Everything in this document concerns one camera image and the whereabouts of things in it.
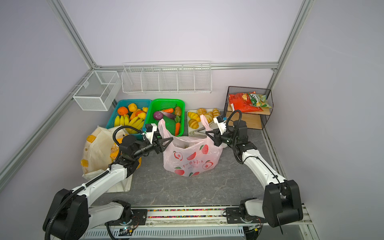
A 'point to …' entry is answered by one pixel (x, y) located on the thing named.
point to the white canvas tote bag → (96, 157)
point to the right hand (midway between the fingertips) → (207, 133)
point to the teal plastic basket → (140, 103)
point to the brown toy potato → (178, 111)
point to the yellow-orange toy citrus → (132, 107)
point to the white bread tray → (189, 129)
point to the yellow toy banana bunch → (136, 122)
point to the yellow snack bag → (115, 150)
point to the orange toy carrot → (177, 127)
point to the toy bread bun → (201, 111)
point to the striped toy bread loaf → (193, 116)
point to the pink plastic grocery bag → (192, 156)
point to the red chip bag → (242, 101)
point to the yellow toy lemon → (142, 115)
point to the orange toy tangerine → (122, 111)
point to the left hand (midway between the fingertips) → (170, 137)
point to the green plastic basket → (158, 105)
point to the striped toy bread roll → (193, 124)
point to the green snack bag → (258, 100)
